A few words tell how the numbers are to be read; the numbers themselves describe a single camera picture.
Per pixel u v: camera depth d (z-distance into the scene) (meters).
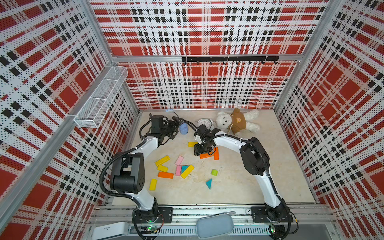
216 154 0.96
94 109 0.71
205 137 0.77
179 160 0.93
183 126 1.01
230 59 0.89
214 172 0.88
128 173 0.46
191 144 0.98
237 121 1.05
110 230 0.65
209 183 0.84
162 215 0.73
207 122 1.09
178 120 0.85
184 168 0.88
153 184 0.84
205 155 0.92
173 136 0.90
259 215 0.73
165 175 0.88
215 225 0.69
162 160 0.93
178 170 0.88
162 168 0.91
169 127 0.82
